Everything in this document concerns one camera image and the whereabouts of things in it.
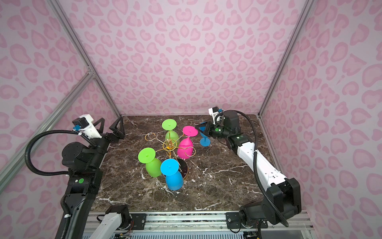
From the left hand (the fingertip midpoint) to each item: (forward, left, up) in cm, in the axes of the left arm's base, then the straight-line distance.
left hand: (111, 116), depth 59 cm
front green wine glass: (-10, -12, -15) cm, 21 cm away
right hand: (+4, -34, -13) cm, 36 cm away
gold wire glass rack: (-6, -21, -16) cm, 27 cm away
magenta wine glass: (0, -28, -22) cm, 36 cm away
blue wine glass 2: (-16, -22, -15) cm, 31 cm away
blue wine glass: (+16, -39, -44) cm, 61 cm away
